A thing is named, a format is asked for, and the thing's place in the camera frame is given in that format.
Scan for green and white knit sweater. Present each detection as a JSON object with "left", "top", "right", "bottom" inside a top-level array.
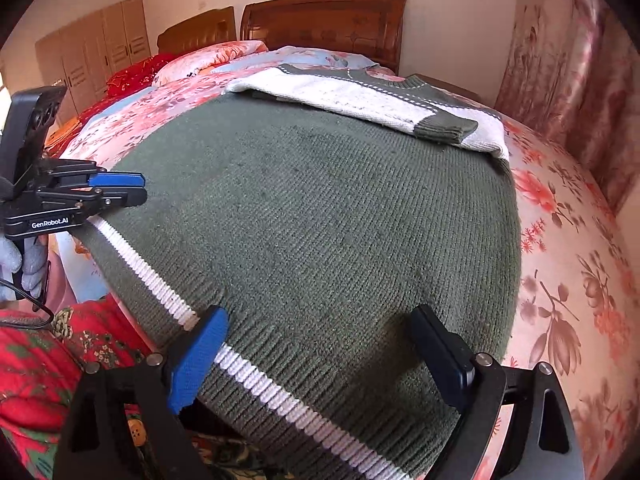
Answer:
[{"left": 78, "top": 65, "right": 521, "bottom": 479}]

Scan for left gloved hand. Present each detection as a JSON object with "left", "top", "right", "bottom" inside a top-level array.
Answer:
[{"left": 1, "top": 235, "right": 48, "bottom": 298}]

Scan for red floral bedding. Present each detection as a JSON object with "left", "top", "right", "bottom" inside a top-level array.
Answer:
[{"left": 44, "top": 53, "right": 178, "bottom": 157}]

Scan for beige wardrobe doors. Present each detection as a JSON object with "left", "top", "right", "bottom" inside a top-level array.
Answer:
[{"left": 35, "top": 0, "right": 151, "bottom": 125}]

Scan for pink floral bed sheet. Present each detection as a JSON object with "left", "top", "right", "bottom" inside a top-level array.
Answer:
[{"left": 64, "top": 70, "right": 639, "bottom": 479}]

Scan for red floral padded jacket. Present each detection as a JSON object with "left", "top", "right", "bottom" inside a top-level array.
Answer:
[{"left": 1, "top": 295, "right": 288, "bottom": 479}]

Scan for pink floral pillow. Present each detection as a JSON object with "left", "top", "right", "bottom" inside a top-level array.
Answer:
[{"left": 152, "top": 40, "right": 269, "bottom": 88}]

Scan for dark wooden headboard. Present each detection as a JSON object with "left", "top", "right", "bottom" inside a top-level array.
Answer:
[{"left": 240, "top": 0, "right": 407, "bottom": 72}]

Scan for pink floral curtain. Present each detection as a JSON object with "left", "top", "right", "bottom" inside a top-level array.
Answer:
[{"left": 496, "top": 0, "right": 639, "bottom": 214}]

